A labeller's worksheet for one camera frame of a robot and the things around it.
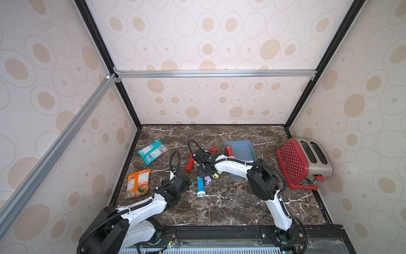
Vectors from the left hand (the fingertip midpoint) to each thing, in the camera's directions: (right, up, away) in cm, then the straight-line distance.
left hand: (183, 179), depth 88 cm
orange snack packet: (-25, -3, 0) cm, 25 cm away
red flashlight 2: (+3, +7, +8) cm, 11 cm away
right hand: (+14, +3, +9) cm, 17 cm away
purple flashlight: (+14, -1, +1) cm, 14 cm away
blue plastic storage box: (+38, +15, +19) cm, 45 cm away
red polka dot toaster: (+63, +10, -9) cm, 64 cm away
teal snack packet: (-22, +14, +15) cm, 30 cm away
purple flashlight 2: (+18, +15, +18) cm, 29 cm away
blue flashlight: (+10, -6, -4) cm, 13 cm away
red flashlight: (+28, +14, +15) cm, 35 cm away
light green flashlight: (+19, 0, +7) cm, 20 cm away
